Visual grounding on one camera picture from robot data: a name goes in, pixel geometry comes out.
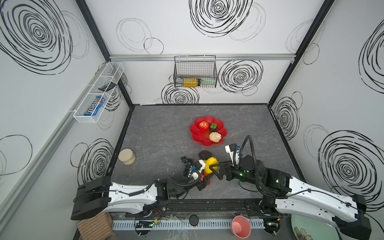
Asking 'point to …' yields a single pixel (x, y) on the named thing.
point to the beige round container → (127, 156)
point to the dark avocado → (204, 155)
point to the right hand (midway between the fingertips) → (213, 166)
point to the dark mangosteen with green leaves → (213, 127)
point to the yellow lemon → (210, 161)
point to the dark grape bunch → (188, 162)
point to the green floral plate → (306, 228)
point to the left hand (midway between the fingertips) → (211, 169)
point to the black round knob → (193, 220)
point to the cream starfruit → (215, 136)
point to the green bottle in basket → (207, 82)
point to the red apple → (203, 126)
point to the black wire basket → (199, 71)
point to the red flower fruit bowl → (203, 138)
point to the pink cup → (241, 227)
